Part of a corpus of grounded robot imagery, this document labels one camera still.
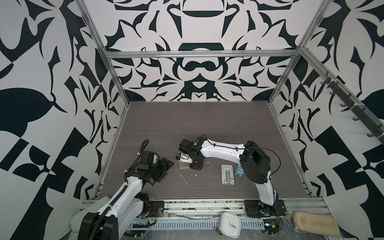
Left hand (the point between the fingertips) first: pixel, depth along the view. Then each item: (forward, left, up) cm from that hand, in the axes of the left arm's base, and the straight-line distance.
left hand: (171, 165), depth 84 cm
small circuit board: (-29, -48, -5) cm, 56 cm away
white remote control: (0, -7, -1) cm, 7 cm away
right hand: (+2, -14, -2) cm, 14 cm away
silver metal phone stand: (-6, -30, -2) cm, 31 cm away
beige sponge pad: (-29, -65, +1) cm, 71 cm away
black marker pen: (-30, -22, -3) cm, 37 cm away
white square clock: (-28, -27, 0) cm, 39 cm away
